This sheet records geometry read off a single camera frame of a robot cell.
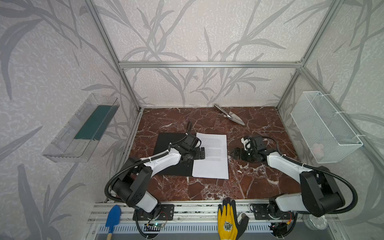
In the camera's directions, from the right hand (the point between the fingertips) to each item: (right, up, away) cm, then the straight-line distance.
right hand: (235, 151), depth 90 cm
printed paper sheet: (-12, -8, -1) cm, 15 cm away
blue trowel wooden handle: (-65, -30, -17) cm, 73 cm away
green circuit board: (-42, -31, -20) cm, 56 cm away
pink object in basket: (+37, +4, -17) cm, 41 cm away
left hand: (-21, +1, -1) cm, 21 cm away
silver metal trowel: (+2, +23, +25) cm, 34 cm away
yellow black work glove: (-8, -30, -22) cm, 38 cm away
